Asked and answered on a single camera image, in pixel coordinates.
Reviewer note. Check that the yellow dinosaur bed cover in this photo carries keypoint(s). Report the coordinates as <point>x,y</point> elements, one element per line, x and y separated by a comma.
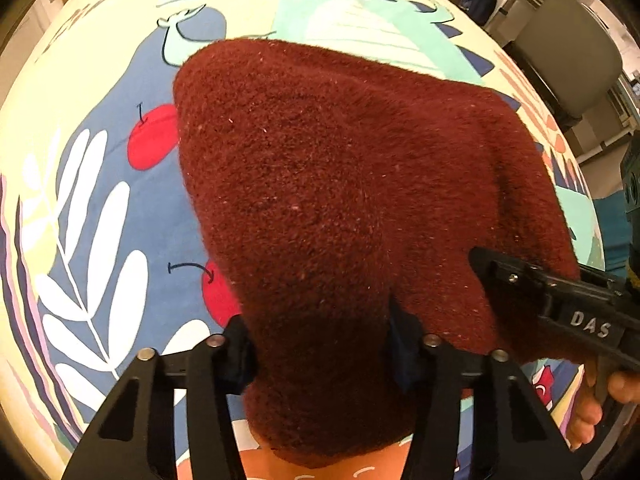
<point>100,251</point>

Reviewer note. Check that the dark blue bag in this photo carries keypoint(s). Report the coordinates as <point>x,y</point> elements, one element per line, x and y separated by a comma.
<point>479,11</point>

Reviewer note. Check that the dark red knit sweater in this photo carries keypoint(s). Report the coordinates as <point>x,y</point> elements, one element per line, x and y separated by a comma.
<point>329,189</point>

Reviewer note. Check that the grey desk chair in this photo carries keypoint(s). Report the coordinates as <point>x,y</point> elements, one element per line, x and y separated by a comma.
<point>568,57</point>

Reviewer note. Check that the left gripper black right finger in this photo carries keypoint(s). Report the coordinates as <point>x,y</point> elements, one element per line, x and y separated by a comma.
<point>513,434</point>

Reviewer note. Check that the right hand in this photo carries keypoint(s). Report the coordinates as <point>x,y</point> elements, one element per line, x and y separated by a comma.
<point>587,410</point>

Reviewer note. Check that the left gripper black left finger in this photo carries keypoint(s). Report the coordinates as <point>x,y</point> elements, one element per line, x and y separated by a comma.
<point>132,436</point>

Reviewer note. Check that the teal folded blanket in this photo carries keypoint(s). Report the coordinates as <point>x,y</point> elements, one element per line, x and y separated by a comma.
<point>615,231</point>

